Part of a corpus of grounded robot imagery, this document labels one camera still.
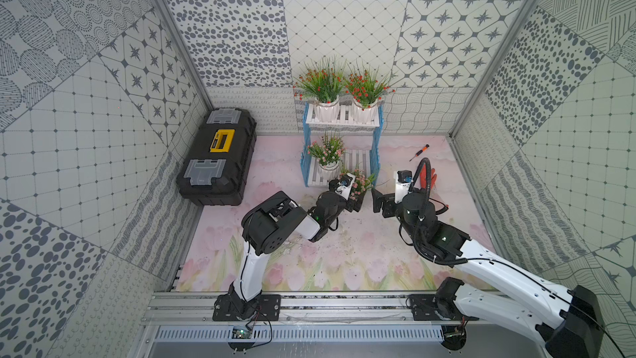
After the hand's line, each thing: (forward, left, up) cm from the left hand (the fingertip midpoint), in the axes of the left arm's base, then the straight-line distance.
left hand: (364, 188), depth 89 cm
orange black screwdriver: (+30, -32, -12) cm, 46 cm away
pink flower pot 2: (0, +2, +4) cm, 4 cm away
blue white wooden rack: (+33, -2, -11) cm, 35 cm away
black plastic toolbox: (+2, +53, +7) cm, 54 cm away
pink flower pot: (+10, +14, +7) cm, 19 cm away
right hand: (-7, -6, +9) cm, 13 cm away
